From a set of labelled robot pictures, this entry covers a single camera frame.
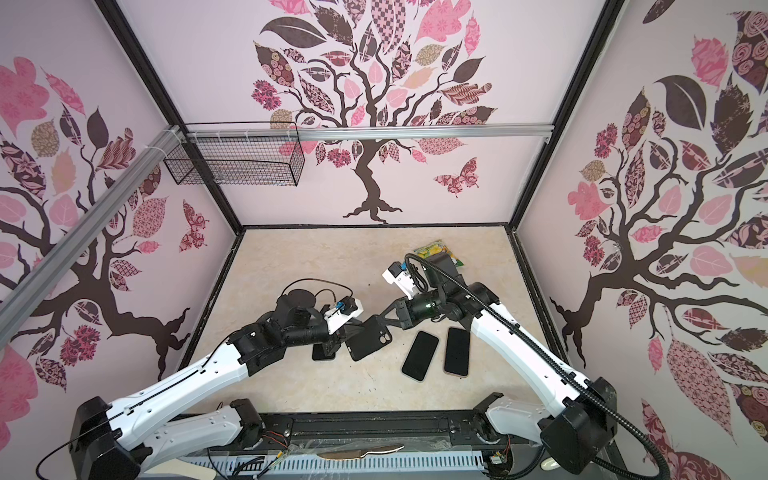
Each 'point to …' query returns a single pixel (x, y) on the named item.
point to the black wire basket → (238, 153)
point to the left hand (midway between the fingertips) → (359, 329)
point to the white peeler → (549, 464)
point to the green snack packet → (438, 247)
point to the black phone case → (374, 336)
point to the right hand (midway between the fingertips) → (382, 316)
